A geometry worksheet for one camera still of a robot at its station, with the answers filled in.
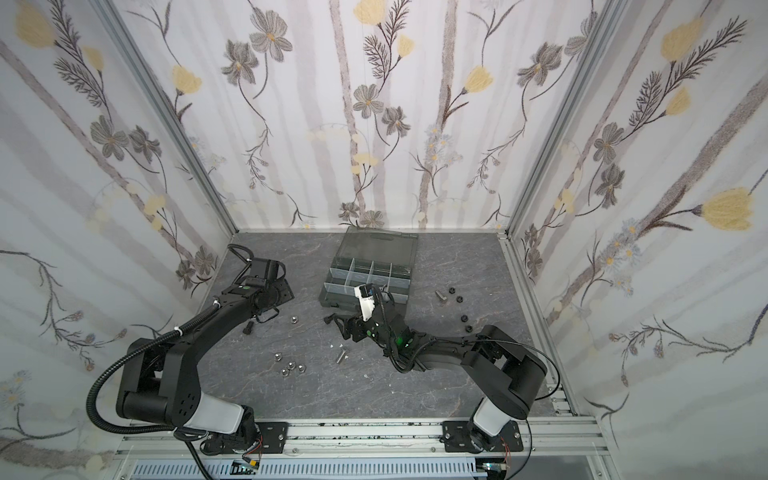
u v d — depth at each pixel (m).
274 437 0.73
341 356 0.88
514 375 0.46
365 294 0.73
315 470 0.70
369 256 1.32
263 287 0.70
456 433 0.74
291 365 0.86
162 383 0.43
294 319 0.95
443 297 1.01
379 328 0.66
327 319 0.96
